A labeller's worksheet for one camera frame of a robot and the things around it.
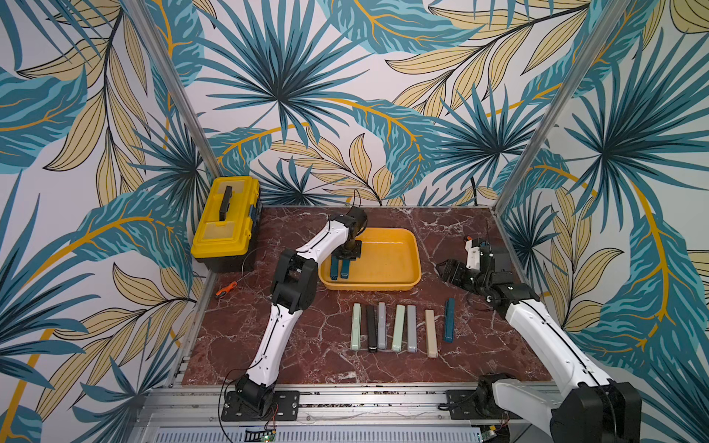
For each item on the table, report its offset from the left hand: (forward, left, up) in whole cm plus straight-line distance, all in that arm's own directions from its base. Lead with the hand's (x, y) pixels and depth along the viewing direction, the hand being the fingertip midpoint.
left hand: (348, 258), depth 101 cm
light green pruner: (-28, -3, 0) cm, 28 cm away
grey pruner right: (-26, -20, +1) cm, 33 cm away
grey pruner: (-25, -11, 0) cm, 27 cm away
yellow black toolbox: (-4, +38, +15) cm, 41 cm away
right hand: (-12, -30, +13) cm, 35 cm away
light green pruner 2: (-25, -16, 0) cm, 30 cm away
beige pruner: (-27, -26, +1) cm, 38 cm away
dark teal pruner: (-4, +5, 0) cm, 7 cm away
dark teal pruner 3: (-25, -32, 0) cm, 41 cm away
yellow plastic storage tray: (+2, -16, -4) cm, 16 cm away
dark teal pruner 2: (-6, +1, 0) cm, 6 cm away
